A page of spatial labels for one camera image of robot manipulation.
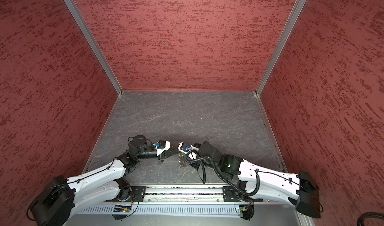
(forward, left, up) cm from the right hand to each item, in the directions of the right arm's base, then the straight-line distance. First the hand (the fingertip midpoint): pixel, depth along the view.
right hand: (184, 153), depth 71 cm
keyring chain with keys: (-3, +2, -1) cm, 4 cm away
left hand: (+1, +3, -1) cm, 4 cm away
